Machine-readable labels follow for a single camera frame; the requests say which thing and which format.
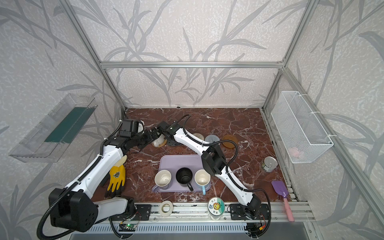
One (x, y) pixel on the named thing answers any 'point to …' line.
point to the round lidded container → (216, 206)
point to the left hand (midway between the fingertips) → (157, 135)
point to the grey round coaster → (211, 138)
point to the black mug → (184, 175)
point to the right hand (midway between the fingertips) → (174, 141)
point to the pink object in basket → (294, 151)
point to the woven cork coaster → (153, 144)
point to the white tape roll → (166, 214)
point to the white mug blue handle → (202, 179)
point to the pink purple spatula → (281, 188)
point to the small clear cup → (270, 163)
